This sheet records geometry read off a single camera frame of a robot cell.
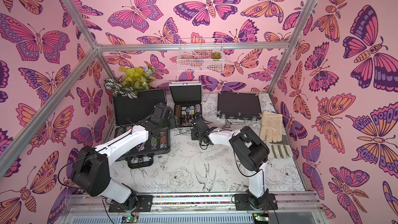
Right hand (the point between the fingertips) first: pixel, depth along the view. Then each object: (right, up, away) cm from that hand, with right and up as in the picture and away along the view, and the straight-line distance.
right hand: (195, 130), depth 97 cm
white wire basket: (0, +49, +3) cm, 49 cm away
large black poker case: (-43, +11, 0) cm, 45 cm away
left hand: (-11, +8, -8) cm, 16 cm away
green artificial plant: (-36, +33, +1) cm, 49 cm away
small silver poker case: (-6, +21, +9) cm, 24 cm away
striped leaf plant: (-47, +26, -5) cm, 54 cm away
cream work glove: (+48, +1, +1) cm, 48 cm away
